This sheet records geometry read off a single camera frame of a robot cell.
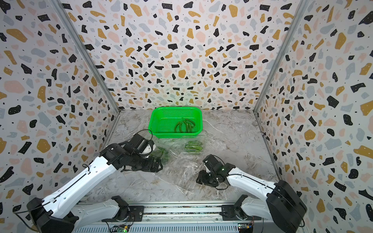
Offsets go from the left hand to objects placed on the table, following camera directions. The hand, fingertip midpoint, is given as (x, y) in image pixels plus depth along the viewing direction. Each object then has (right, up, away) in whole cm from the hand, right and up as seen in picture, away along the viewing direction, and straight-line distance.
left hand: (158, 166), depth 72 cm
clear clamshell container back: (+24, +10, +28) cm, 38 cm away
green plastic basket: (+3, +23, +41) cm, 47 cm away
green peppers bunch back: (+18, +6, +23) cm, 29 cm away
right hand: (+21, -11, +9) cm, 25 cm away
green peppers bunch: (0, +2, +15) cm, 15 cm away
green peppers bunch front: (+10, +20, +38) cm, 44 cm away
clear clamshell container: (+2, +3, +18) cm, 19 cm away
